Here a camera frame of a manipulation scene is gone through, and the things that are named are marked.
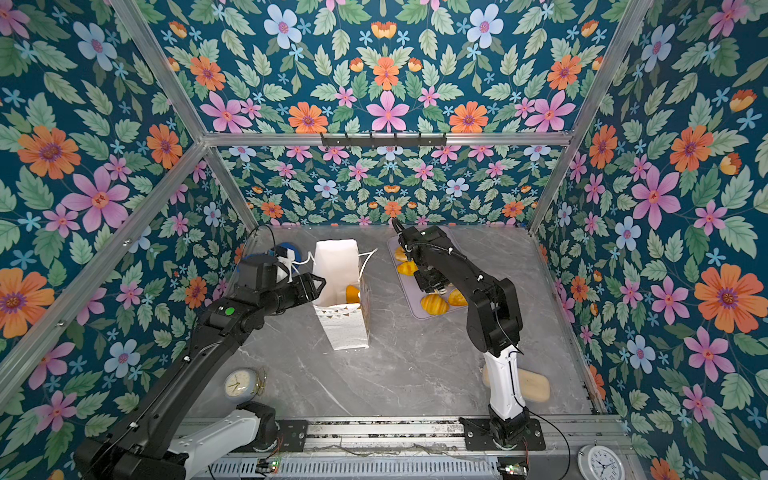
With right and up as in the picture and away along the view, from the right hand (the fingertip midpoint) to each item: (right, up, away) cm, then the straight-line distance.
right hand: (439, 284), depth 90 cm
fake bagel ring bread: (-12, +9, +16) cm, 22 cm away
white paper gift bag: (-32, +6, 0) cm, 32 cm away
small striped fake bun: (-1, -7, +3) cm, 7 cm away
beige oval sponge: (+24, -26, -14) cm, 37 cm away
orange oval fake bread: (-28, -4, +5) cm, 29 cm away
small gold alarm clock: (-54, -26, -12) cm, 61 cm away
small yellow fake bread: (-10, +4, +14) cm, 17 cm away
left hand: (-31, +4, -17) cm, 36 cm away
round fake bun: (+6, -5, +3) cm, 8 cm away
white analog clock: (+35, -39, -23) cm, 57 cm away
